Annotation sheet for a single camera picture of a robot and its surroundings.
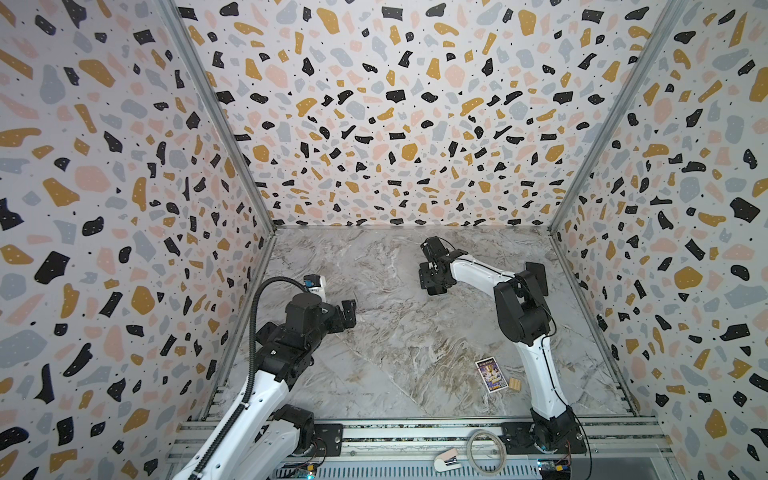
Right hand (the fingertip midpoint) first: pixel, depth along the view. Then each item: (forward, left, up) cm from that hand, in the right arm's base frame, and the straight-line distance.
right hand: (428, 273), depth 104 cm
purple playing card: (-34, -16, -1) cm, 38 cm away
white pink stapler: (-54, -3, 0) cm, 54 cm away
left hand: (-22, +25, +18) cm, 38 cm away
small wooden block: (-36, -22, -1) cm, 43 cm away
